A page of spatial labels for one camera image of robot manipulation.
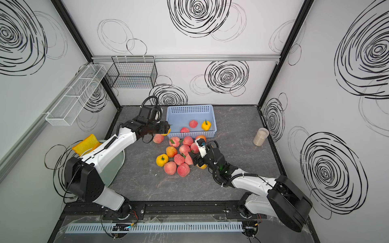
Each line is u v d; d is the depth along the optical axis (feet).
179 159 2.84
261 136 3.00
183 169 2.69
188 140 3.08
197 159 2.34
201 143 2.26
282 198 1.37
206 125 3.34
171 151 2.93
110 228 2.29
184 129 3.26
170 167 2.71
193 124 3.38
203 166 2.49
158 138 3.19
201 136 3.16
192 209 2.49
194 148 2.99
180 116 3.63
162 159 2.82
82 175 1.37
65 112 2.34
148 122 2.12
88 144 2.47
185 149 2.97
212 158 1.97
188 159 2.78
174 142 3.06
